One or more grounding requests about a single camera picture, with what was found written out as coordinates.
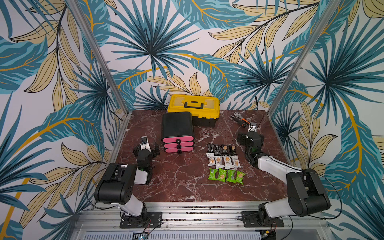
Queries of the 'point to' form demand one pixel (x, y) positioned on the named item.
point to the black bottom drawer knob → (179, 151)
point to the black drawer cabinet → (177, 124)
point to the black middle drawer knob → (179, 146)
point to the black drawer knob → (178, 141)
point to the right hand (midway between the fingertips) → (251, 132)
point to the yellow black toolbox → (205, 109)
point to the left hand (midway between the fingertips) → (147, 144)
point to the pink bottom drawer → (175, 149)
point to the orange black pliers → (239, 119)
